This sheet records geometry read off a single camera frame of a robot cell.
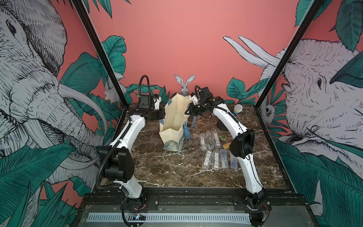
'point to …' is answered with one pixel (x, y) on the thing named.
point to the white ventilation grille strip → (173, 218)
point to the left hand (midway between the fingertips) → (166, 111)
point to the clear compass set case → (216, 160)
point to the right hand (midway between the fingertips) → (184, 110)
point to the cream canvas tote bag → (171, 126)
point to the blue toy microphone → (237, 109)
